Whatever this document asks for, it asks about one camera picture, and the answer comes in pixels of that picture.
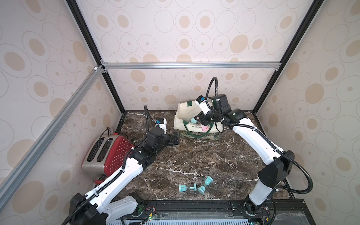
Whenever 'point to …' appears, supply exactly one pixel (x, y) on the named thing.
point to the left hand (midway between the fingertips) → (178, 131)
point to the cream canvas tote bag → (185, 111)
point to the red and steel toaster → (104, 155)
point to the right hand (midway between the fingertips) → (204, 113)
